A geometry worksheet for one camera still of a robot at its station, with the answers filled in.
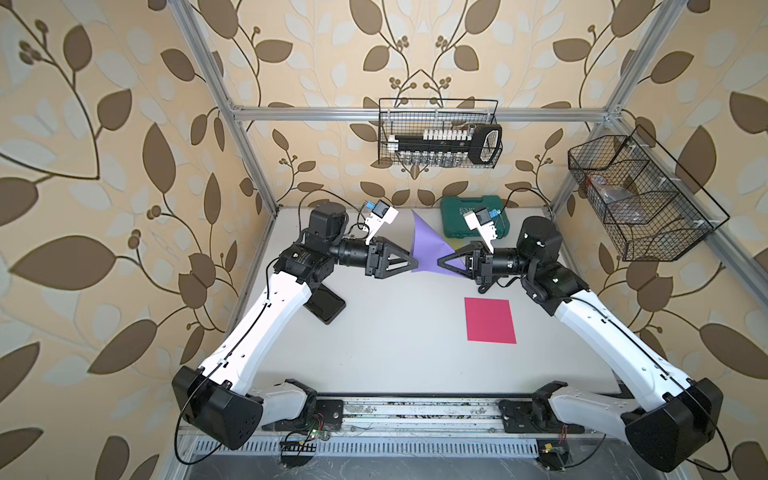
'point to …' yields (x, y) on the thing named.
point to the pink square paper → (489, 320)
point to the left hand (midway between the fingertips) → (407, 259)
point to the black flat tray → (325, 304)
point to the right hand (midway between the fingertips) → (438, 263)
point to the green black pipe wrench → (485, 287)
